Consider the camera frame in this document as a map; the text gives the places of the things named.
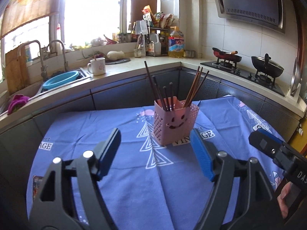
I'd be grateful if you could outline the lone brown wooden chopstick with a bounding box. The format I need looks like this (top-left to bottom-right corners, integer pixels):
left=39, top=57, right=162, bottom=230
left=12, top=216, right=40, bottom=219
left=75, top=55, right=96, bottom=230
left=144, top=61, right=159, bottom=104

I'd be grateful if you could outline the person's right hand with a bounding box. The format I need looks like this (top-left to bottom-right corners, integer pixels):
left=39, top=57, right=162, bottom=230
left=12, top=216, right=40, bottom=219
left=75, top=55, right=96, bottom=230
left=277, top=182, right=292, bottom=218

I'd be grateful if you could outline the black gas stove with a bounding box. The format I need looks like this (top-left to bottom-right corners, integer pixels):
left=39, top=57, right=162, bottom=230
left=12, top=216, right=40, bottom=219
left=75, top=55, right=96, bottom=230
left=200, top=59, right=285, bottom=97

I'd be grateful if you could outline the black wok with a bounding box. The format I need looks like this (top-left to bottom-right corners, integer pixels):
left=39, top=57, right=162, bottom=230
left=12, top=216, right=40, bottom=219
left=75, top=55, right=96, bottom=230
left=251, top=53, right=284, bottom=78

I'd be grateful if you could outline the steel pot lid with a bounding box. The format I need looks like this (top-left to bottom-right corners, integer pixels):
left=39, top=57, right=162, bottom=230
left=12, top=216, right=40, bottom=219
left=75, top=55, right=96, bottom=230
left=289, top=58, right=301, bottom=97

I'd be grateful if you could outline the red frying pan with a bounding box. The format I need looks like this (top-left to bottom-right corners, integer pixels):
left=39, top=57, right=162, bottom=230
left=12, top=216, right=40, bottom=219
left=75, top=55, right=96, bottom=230
left=212, top=47, right=242, bottom=63

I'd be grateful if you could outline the pink plastic utensil holder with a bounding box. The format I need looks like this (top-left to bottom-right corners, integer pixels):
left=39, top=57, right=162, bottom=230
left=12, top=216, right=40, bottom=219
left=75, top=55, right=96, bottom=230
left=153, top=96, right=199, bottom=145

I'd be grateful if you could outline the blue patterned tablecloth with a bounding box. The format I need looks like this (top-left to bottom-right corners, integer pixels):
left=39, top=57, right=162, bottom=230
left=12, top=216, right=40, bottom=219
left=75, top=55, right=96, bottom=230
left=26, top=96, right=283, bottom=229

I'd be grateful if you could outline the small steel bowl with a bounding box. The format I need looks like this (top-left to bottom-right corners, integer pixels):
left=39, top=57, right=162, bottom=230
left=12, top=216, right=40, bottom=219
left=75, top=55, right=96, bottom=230
left=184, top=50, right=196, bottom=58

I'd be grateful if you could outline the magenta cloth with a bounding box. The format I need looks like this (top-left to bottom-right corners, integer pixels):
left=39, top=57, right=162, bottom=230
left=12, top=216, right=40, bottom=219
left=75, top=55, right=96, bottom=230
left=7, top=94, right=30, bottom=115

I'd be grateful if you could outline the yellow cooking oil bottle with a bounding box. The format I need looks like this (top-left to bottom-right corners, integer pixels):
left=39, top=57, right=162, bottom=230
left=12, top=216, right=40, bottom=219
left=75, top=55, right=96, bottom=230
left=168, top=26, right=185, bottom=58

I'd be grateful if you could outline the steel range hood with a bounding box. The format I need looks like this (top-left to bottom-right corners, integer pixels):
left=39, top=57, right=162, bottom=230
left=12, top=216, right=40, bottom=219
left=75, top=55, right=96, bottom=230
left=215, top=0, right=286, bottom=33

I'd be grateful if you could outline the blue plastic basin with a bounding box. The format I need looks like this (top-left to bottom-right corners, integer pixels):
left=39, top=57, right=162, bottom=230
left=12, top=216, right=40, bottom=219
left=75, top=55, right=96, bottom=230
left=43, top=71, right=79, bottom=90

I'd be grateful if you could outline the steel faucet left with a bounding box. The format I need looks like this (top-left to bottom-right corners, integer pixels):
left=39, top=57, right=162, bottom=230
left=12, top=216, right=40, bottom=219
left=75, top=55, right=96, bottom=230
left=17, top=39, right=48, bottom=81

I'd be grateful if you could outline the steel faucet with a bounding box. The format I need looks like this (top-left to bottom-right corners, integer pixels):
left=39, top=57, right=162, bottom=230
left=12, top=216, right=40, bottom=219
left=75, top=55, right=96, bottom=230
left=17, top=39, right=48, bottom=81
left=45, top=39, right=70, bottom=72

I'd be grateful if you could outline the white plastic jug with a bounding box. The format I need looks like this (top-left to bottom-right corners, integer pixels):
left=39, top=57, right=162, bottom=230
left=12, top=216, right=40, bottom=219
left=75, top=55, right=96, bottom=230
left=148, top=33, right=161, bottom=57

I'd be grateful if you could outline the wooden cutting board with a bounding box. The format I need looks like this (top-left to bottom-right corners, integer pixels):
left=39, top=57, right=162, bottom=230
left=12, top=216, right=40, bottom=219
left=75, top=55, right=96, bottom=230
left=5, top=47, right=30, bottom=95

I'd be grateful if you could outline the steel faucet right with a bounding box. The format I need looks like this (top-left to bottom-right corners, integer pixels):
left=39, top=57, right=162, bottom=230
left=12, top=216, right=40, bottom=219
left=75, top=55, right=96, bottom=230
left=45, top=39, right=70, bottom=72

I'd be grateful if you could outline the white mug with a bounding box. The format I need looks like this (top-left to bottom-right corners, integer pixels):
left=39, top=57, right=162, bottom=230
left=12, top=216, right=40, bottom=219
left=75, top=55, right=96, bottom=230
left=87, top=58, right=106, bottom=76

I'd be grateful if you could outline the snack packets pile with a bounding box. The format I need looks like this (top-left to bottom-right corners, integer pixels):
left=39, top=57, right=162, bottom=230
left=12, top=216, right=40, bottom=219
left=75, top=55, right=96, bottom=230
left=142, top=5, right=179, bottom=29

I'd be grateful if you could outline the cleaver knife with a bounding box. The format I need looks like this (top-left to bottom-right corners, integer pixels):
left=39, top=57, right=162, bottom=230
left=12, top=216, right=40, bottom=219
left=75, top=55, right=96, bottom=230
left=135, top=20, right=148, bottom=49

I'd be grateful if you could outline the white doughy lump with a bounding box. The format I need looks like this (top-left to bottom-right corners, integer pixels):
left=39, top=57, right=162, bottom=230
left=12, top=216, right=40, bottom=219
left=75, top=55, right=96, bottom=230
left=107, top=51, right=125, bottom=61

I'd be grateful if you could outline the patterned window blind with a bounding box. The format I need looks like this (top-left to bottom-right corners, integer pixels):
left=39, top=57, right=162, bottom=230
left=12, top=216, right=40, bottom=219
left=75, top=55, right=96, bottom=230
left=1, top=0, right=60, bottom=38

